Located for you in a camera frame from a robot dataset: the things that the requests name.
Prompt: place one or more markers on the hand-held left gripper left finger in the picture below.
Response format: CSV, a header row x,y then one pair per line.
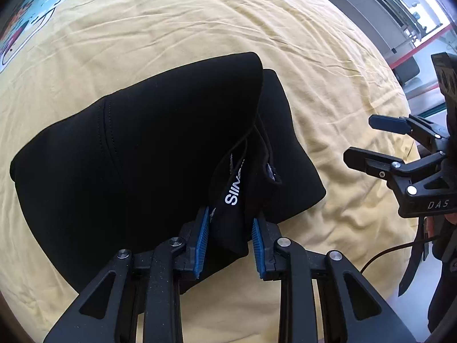
x,y
201,244

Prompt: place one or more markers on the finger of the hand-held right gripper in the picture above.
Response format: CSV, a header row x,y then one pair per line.
x,y
387,124
367,160

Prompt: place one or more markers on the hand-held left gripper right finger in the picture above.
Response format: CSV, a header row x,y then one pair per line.
x,y
257,248

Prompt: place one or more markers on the black pants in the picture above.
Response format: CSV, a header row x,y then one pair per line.
x,y
142,171

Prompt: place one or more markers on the yellow printed bed sheet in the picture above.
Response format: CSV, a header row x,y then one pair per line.
x,y
178,25

